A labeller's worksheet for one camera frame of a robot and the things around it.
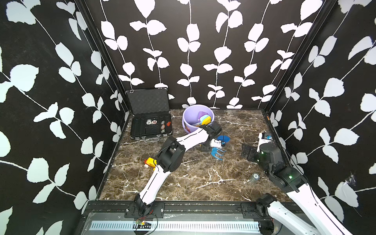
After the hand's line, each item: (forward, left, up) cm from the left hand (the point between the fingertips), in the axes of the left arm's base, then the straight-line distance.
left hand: (206, 141), depth 97 cm
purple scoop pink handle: (+18, +3, +8) cm, 20 cm away
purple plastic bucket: (+15, +11, +8) cm, 20 cm away
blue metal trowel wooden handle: (+4, -14, -4) cm, 15 cm away
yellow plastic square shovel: (+11, 0, +8) cm, 14 cm away
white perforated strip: (-46, +14, -3) cm, 48 cm away
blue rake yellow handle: (-7, -4, -3) cm, 8 cm away
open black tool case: (+26, +42, -2) cm, 49 cm away
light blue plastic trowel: (+15, +2, +7) cm, 17 cm away
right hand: (-14, -18, +20) cm, 31 cm away
